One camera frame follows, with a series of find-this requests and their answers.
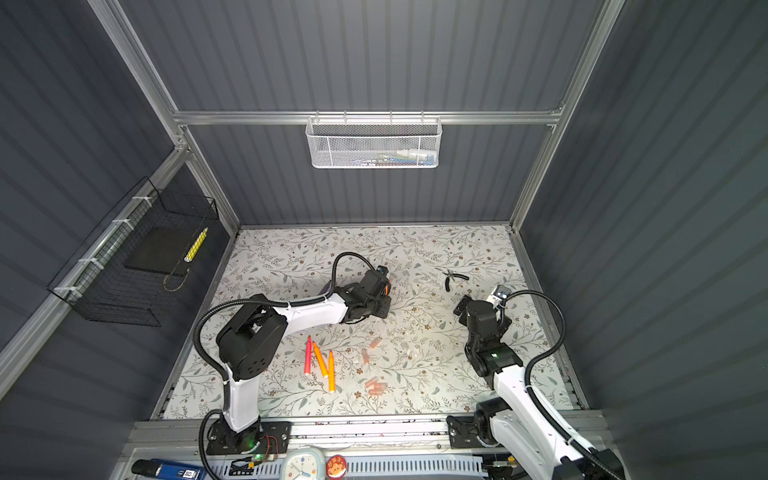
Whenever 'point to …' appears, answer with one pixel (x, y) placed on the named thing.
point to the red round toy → (336, 466)
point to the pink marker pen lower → (308, 356)
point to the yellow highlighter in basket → (195, 245)
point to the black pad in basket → (165, 249)
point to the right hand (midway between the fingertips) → (485, 304)
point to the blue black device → (167, 470)
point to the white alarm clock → (303, 463)
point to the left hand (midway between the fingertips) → (386, 301)
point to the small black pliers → (452, 275)
